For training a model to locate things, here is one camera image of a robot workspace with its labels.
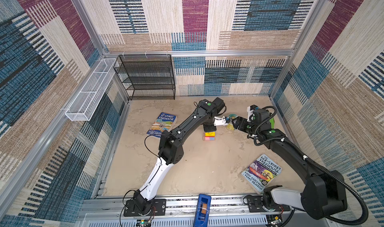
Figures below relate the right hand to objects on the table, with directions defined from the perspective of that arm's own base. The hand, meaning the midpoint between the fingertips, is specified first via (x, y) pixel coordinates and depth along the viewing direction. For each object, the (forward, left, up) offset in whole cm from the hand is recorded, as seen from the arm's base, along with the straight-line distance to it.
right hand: (237, 124), depth 85 cm
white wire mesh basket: (+1, +76, +18) cm, 78 cm away
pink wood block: (-1, +16, -13) cm, 21 cm away
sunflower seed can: (-1, +4, 0) cm, 4 cm away
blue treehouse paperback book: (+12, +45, -13) cm, 48 cm away
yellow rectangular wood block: (0, +15, -10) cm, 18 cm away
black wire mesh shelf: (+41, +56, +3) cm, 70 cm away
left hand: (+3, +15, -4) cm, 16 cm away
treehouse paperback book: (-22, -11, -14) cm, 29 cm away
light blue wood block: (-1, +13, -13) cm, 19 cm away
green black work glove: (+12, -30, -16) cm, 36 cm away
